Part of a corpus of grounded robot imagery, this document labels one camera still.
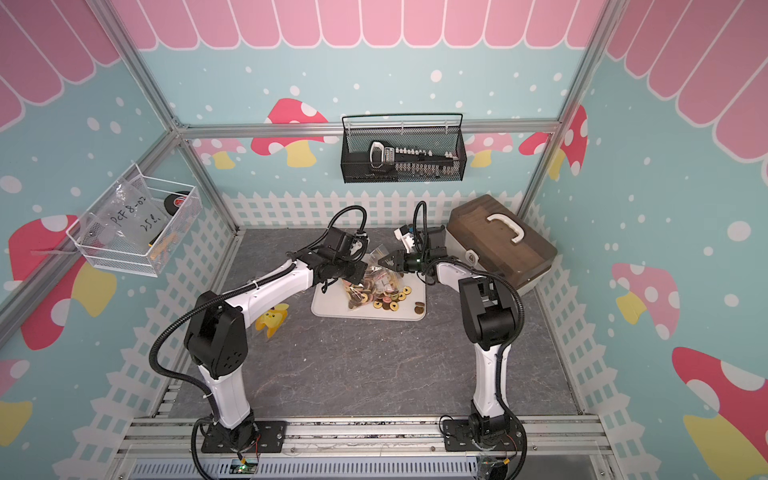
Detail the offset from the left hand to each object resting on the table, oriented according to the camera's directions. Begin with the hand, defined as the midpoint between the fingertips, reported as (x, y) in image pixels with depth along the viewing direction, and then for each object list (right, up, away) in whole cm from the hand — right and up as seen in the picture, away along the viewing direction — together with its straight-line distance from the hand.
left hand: (362, 272), depth 91 cm
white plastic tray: (+6, -8, +6) cm, 12 cm away
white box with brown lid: (+41, +10, +2) cm, 42 cm away
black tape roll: (-50, +20, -11) cm, 55 cm away
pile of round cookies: (+9, -9, +6) cm, 14 cm away
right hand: (+6, +3, +3) cm, 8 cm away
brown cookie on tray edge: (+18, -12, +6) cm, 22 cm away
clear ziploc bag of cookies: (+5, -3, +9) cm, 10 cm away
